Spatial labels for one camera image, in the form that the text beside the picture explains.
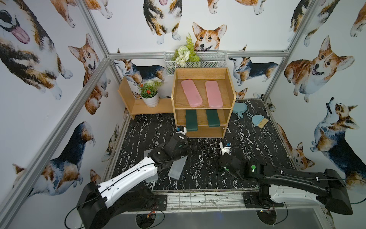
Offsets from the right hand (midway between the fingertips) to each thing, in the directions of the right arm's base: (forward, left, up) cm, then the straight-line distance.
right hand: (215, 155), depth 77 cm
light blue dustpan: (+47, -26, -16) cm, 56 cm away
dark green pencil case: (+21, +13, +3) cm, 25 cm away
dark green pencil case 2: (+21, 0, +5) cm, 22 cm away
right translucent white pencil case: (-2, +22, -12) cm, 25 cm away
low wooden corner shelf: (+42, +55, -6) cm, 70 cm away
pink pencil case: (+29, +13, +20) cm, 37 cm away
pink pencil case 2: (+25, 0, +18) cm, 31 cm away
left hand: (+6, +12, +5) cm, 14 cm away
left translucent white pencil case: (-8, +34, -11) cm, 37 cm away
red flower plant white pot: (+42, +42, +8) cm, 60 cm away
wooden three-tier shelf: (+23, +6, +19) cm, 31 cm away
